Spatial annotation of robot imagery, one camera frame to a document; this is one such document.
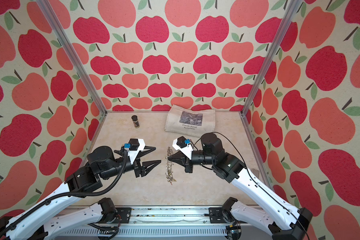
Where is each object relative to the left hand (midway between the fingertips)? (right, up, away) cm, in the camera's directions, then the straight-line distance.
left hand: (159, 156), depth 57 cm
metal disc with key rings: (+4, -7, +4) cm, 9 cm away
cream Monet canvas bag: (+16, +14, +48) cm, 52 cm away
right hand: (+6, -1, +5) cm, 7 cm away
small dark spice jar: (-24, +15, +50) cm, 58 cm away
